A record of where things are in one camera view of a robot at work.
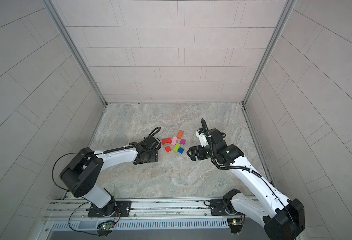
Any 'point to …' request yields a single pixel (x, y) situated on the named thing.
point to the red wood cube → (168, 149)
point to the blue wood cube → (180, 150)
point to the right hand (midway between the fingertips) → (194, 151)
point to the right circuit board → (234, 221)
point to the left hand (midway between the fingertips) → (156, 156)
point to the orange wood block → (179, 134)
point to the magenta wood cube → (182, 141)
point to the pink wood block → (173, 142)
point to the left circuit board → (107, 226)
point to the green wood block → (176, 147)
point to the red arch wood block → (166, 140)
